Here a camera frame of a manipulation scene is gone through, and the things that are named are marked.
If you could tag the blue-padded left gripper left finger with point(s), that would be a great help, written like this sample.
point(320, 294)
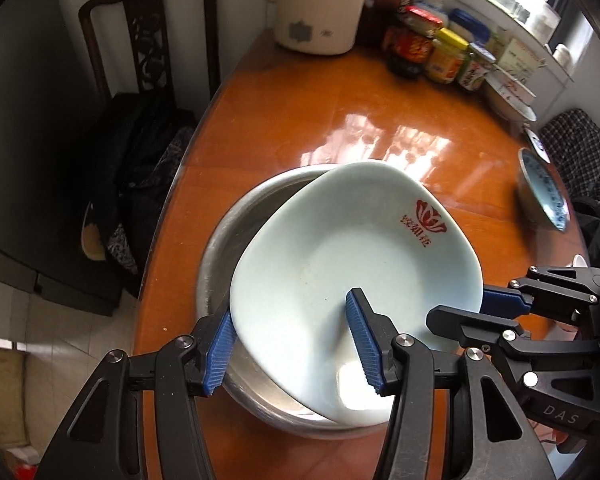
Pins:
point(102, 436)

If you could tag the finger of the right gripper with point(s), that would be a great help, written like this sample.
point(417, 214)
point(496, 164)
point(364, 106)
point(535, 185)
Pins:
point(564, 294)
point(471, 329)

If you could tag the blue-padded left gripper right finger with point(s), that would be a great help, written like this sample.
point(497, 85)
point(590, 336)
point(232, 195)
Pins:
point(488, 436)

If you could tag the blue and white porcelain bowl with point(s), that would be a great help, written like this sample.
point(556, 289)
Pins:
point(539, 194)

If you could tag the white dish with red logo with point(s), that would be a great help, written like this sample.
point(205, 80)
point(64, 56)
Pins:
point(377, 229)

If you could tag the stainless steel bowl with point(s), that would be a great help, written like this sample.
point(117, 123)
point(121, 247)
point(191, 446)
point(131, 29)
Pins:
point(293, 365)

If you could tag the black bag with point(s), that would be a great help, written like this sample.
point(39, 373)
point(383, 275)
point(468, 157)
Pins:
point(588, 218)

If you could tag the plaid shirt on chair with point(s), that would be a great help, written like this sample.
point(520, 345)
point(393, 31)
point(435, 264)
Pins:
point(572, 140)

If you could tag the white remote control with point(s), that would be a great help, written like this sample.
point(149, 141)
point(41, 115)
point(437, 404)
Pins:
point(536, 144)

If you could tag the large white bowl red pattern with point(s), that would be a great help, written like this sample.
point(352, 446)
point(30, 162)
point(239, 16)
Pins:
point(505, 103)

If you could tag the small white bowl red pattern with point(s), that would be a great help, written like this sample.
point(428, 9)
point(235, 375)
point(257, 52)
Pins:
point(514, 85)

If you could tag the beige paper box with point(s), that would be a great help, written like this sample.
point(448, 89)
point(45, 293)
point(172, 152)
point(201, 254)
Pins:
point(519, 61)

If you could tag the white cup on sill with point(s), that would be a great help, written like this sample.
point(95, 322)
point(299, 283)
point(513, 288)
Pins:
point(563, 56)

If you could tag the green-label pickle jar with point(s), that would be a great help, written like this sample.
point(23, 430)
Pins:
point(478, 64)

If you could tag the yellow-lid jar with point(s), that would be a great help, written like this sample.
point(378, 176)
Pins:
point(447, 55)

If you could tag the blue-lid white container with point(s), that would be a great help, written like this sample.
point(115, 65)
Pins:
point(468, 27)

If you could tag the red-lid chili sauce jar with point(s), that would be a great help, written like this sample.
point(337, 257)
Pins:
point(408, 43)

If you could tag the red box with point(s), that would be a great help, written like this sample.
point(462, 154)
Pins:
point(376, 17)

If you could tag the cream electric kettle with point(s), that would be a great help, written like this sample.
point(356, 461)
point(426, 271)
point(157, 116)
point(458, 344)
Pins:
point(319, 27)

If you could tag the dark wooden chair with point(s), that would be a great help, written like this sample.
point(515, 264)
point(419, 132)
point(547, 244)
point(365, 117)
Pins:
point(146, 137)

